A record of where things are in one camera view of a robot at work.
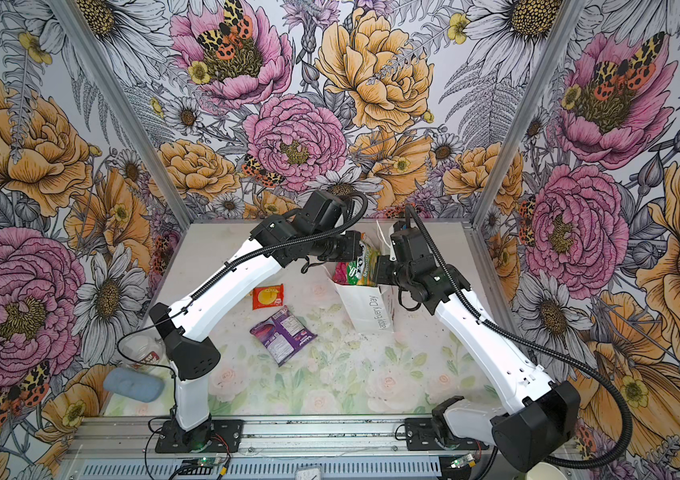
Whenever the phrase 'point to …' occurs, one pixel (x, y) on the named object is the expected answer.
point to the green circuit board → (197, 466)
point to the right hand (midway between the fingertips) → (379, 274)
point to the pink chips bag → (340, 274)
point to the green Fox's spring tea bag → (363, 271)
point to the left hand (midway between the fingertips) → (358, 259)
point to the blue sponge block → (134, 385)
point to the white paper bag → (371, 309)
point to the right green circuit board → (467, 460)
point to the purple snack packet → (284, 334)
